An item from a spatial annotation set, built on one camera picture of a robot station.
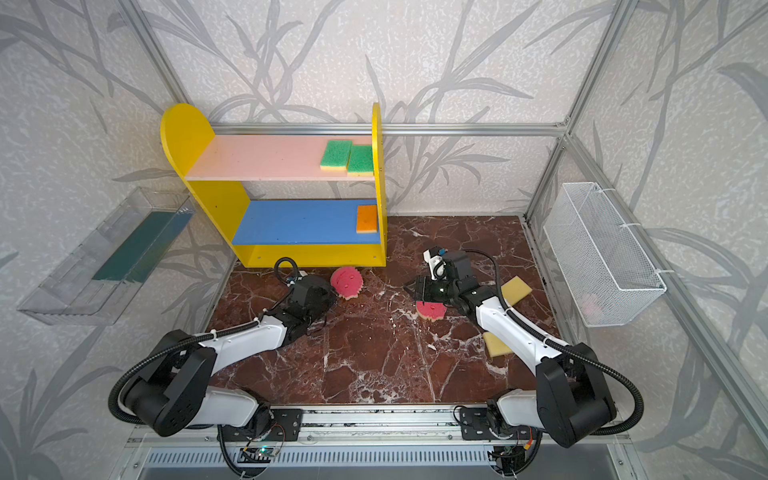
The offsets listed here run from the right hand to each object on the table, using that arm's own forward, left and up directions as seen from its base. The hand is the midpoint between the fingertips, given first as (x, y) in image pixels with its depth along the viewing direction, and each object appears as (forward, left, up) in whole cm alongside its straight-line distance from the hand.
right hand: (411, 278), depth 84 cm
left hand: (+4, +21, -6) cm, 22 cm away
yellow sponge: (-14, -24, -14) cm, 32 cm away
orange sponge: (+22, +14, +1) cm, 26 cm away
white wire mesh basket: (-11, -41, +19) cm, 46 cm away
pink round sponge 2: (-4, -6, -13) cm, 15 cm away
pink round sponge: (+5, +20, -9) cm, 23 cm away
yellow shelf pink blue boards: (+18, +41, -1) cm, 45 cm away
